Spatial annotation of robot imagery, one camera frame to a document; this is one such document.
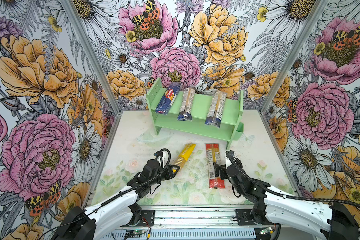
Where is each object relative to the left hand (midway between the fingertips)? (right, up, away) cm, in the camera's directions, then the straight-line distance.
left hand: (177, 171), depth 82 cm
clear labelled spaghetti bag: (+20, +31, -4) cm, 37 cm away
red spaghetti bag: (+22, +7, +12) cm, 26 cm away
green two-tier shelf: (+30, +23, +1) cm, 37 cm away
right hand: (+24, +3, -1) cm, 25 cm away
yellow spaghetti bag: (+4, +8, +7) cm, 11 cm away
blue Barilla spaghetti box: (-5, +41, +3) cm, 41 cm away
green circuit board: (-19, -25, -11) cm, 33 cm away
